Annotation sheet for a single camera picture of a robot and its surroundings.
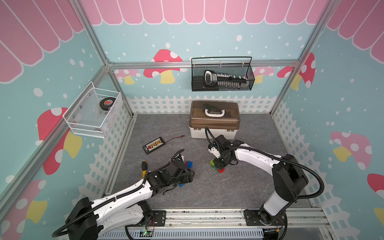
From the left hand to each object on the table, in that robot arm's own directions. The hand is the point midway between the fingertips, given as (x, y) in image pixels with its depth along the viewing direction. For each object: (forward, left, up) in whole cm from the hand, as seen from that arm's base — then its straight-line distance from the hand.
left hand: (189, 177), depth 79 cm
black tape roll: (+30, +45, +25) cm, 60 cm away
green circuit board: (-25, +21, -11) cm, 34 cm away
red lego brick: (+6, -18, -7) cm, 20 cm away
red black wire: (+33, +9, -9) cm, 35 cm away
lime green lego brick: (+8, -12, +1) cm, 15 cm away
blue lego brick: (+10, 0, -6) cm, 12 cm away
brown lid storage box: (+32, -18, +12) cm, 39 cm away
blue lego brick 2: (-2, +5, -8) cm, 10 cm away
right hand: (+10, -17, -4) cm, 20 cm away
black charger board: (+24, +25, -7) cm, 36 cm away
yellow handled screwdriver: (+7, +28, -7) cm, 30 cm away
